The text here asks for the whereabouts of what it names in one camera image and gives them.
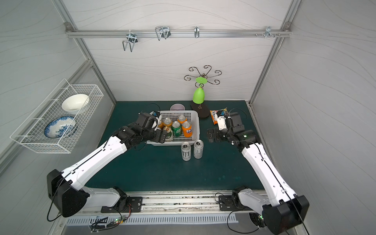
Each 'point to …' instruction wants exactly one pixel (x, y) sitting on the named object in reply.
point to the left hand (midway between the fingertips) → (159, 132)
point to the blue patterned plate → (60, 127)
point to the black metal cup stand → (202, 109)
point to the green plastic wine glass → (199, 96)
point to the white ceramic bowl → (73, 104)
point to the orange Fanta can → (187, 129)
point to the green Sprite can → (176, 129)
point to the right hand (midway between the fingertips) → (213, 130)
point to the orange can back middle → (167, 122)
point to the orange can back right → (182, 119)
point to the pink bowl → (177, 106)
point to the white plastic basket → (192, 116)
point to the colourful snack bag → (214, 117)
